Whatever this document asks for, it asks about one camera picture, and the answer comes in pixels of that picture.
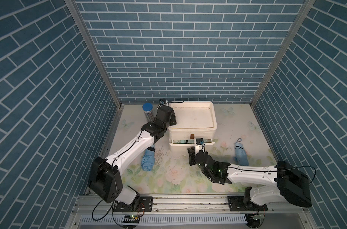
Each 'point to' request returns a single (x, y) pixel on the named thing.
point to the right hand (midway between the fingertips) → (190, 150)
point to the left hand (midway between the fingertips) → (176, 115)
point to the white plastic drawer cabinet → (194, 119)
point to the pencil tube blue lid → (147, 107)
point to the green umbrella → (188, 141)
